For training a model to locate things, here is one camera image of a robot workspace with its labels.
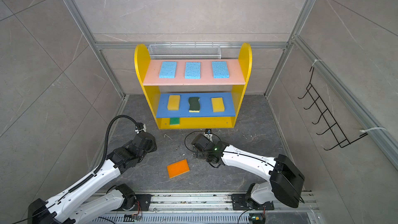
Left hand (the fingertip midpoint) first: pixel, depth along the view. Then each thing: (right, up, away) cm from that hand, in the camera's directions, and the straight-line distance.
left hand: (152, 136), depth 80 cm
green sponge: (+8, +6, +22) cm, 24 cm away
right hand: (+26, -8, +3) cm, 28 cm away
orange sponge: (+13, -19, +4) cm, 23 cm away
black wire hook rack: (+82, +4, -19) cm, 84 cm away
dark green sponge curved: (+22, +17, +15) cm, 31 cm away
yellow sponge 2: (+36, +17, +14) cm, 42 cm away
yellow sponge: (+9, +18, +14) cm, 25 cm away
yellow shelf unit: (+20, +25, +25) cm, 41 cm away
